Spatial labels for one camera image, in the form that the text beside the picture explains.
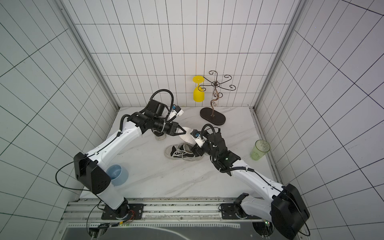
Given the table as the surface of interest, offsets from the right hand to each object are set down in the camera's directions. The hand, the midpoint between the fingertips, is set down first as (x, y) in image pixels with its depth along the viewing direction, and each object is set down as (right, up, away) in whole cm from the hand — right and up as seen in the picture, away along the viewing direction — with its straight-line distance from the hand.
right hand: (194, 133), depth 79 cm
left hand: (-6, 0, -6) cm, 9 cm away
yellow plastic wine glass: (+3, +26, +18) cm, 31 cm away
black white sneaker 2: (-7, -11, +6) cm, 14 cm away
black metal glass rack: (+10, +12, +35) cm, 39 cm away
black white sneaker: (-24, -2, +18) cm, 30 cm away
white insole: (-4, -2, -5) cm, 7 cm away
